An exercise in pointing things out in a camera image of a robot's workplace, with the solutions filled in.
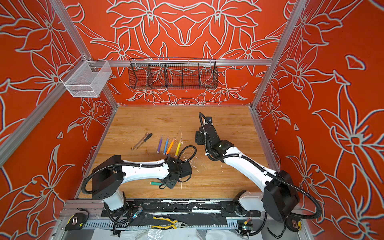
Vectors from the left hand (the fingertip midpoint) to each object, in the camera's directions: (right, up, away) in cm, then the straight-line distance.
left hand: (168, 180), depth 81 cm
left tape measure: (-41, -14, -13) cm, 45 cm away
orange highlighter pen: (-1, +16, +14) cm, 22 cm away
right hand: (+17, +27, +1) cm, 32 cm away
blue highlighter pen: (-4, +17, +14) cm, 22 cm away
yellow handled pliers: (+6, -15, -12) cm, 20 cm away
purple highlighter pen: (-9, +17, +17) cm, 25 cm away
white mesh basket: (-54, +60, +11) cm, 81 cm away
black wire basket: (-2, +66, +19) cm, 69 cm away
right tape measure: (+60, -14, -14) cm, 63 cm away
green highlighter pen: (-7, -1, -1) cm, 7 cm away
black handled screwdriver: (-17, +22, +20) cm, 34 cm away
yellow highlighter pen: (+4, +15, +14) cm, 21 cm away
